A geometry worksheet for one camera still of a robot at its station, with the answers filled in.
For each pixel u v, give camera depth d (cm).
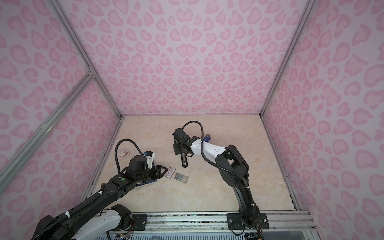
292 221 75
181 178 88
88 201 48
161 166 76
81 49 83
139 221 74
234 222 74
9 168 51
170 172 88
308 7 69
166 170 80
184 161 94
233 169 52
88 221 48
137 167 63
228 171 47
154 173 72
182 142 72
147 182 70
